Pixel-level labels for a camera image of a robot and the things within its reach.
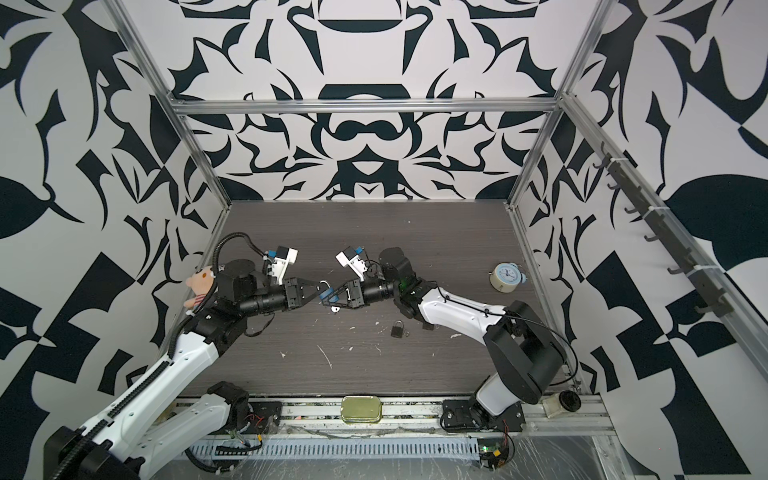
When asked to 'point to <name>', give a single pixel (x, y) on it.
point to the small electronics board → (493, 452)
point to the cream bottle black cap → (559, 403)
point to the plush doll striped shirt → (201, 283)
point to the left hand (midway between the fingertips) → (328, 284)
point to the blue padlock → (331, 298)
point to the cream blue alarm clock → (506, 277)
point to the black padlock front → (397, 328)
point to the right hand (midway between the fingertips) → (326, 306)
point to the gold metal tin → (361, 409)
